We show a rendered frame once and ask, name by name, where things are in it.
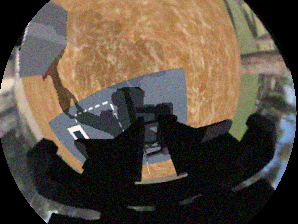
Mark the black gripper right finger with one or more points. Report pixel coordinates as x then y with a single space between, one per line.
183 141

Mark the white square tile with dark blue centre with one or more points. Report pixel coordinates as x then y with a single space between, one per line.
78 132

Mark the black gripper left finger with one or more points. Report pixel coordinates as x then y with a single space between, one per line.
127 148

